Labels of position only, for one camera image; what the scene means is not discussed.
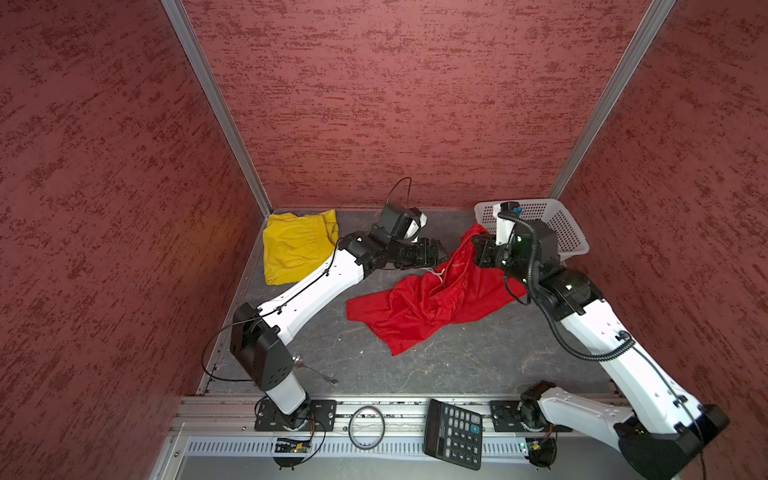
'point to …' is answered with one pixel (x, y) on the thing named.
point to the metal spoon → (299, 363)
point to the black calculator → (454, 434)
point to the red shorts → (407, 308)
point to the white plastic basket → (571, 242)
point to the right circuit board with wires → (542, 450)
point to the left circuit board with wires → (291, 445)
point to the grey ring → (350, 427)
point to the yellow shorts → (294, 244)
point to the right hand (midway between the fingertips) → (470, 244)
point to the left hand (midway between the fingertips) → (436, 264)
